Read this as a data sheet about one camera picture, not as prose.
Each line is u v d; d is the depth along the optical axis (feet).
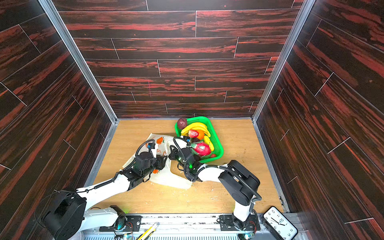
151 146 2.41
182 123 3.29
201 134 3.40
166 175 2.70
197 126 3.43
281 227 2.31
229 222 2.43
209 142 3.30
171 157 2.48
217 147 3.12
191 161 2.18
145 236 2.28
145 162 2.13
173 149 2.75
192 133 3.32
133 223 2.40
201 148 3.01
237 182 1.56
